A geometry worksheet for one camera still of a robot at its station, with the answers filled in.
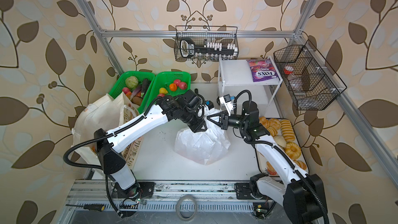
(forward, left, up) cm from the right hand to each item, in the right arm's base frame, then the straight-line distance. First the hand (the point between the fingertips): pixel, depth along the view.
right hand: (208, 119), depth 70 cm
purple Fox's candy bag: (+23, -28, +9) cm, 38 cm away
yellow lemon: (+39, +31, -22) cm, 55 cm away
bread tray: (+3, -45, -24) cm, 51 cm away
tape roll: (-26, +13, -27) cm, 40 cm away
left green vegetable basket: (+45, +63, -19) cm, 80 cm away
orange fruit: (+42, +24, -21) cm, 53 cm away
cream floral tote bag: (+9, +53, -6) cm, 54 cm away
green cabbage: (+45, +54, -18) cm, 73 cm away
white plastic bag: (-10, +3, -8) cm, 13 cm away
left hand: (-2, 0, -4) cm, 4 cm away
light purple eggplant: (+41, +49, -21) cm, 67 cm away
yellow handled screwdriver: (-29, +53, -25) cm, 66 cm away
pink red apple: (+42, +17, -20) cm, 50 cm away
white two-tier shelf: (+25, -16, +6) cm, 30 cm away
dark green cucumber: (+44, +44, -19) cm, 65 cm away
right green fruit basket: (+49, +32, -20) cm, 62 cm away
